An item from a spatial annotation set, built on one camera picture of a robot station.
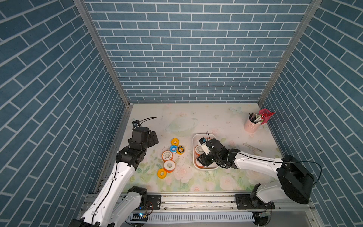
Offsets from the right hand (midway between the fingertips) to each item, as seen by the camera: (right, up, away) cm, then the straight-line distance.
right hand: (201, 157), depth 85 cm
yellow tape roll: (-23, -11, -2) cm, 26 cm away
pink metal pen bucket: (+36, +17, +13) cm, 42 cm away
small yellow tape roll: (-17, +7, +12) cm, 22 cm away
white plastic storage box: (-2, +11, +8) cm, 14 cm away
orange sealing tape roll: (0, -5, -2) cm, 6 cm away
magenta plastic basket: (+49, +26, +15) cm, 57 cm away
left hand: (-29, +14, -7) cm, 33 cm away
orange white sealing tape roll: (-21, 0, +5) cm, 22 cm away
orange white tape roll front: (-19, -6, 0) cm, 20 cm away
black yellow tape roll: (-13, +3, +7) cm, 15 cm away
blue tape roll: (-18, +3, +9) cm, 20 cm away
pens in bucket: (+40, +23, +14) cm, 48 cm away
